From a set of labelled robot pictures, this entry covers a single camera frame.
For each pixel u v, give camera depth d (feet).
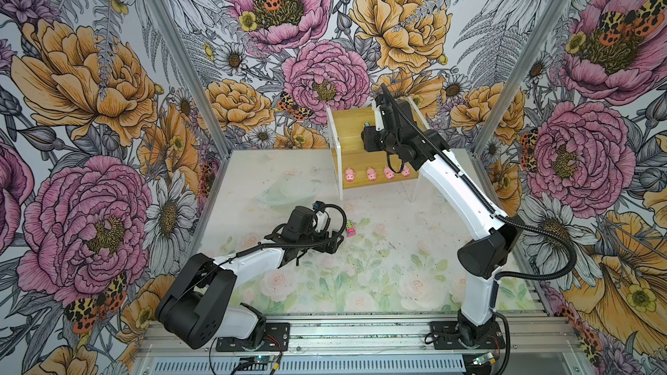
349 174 2.94
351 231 3.08
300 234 2.31
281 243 2.25
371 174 2.94
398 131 1.86
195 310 1.39
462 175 1.65
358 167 3.03
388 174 2.94
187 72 3.04
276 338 2.40
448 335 2.40
